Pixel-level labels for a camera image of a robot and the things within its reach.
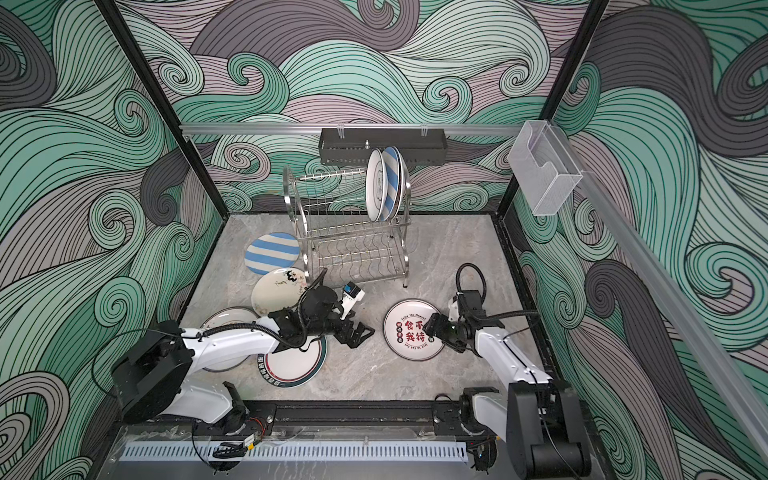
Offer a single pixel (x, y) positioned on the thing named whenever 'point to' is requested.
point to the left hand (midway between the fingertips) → (367, 321)
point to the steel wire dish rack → (341, 241)
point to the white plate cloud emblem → (376, 184)
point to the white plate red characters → (403, 330)
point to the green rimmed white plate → (291, 367)
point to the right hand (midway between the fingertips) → (434, 331)
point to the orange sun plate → (228, 316)
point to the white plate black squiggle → (278, 289)
